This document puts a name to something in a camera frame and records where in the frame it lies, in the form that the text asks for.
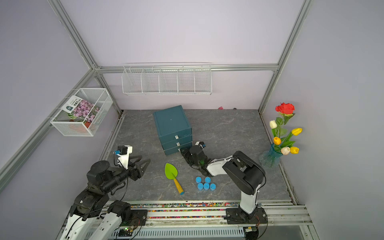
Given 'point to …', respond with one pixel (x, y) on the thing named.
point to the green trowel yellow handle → (171, 172)
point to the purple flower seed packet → (81, 108)
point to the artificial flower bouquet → (286, 110)
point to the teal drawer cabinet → (174, 130)
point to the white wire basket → (68, 124)
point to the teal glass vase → (270, 158)
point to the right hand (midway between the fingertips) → (179, 149)
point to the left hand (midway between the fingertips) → (146, 159)
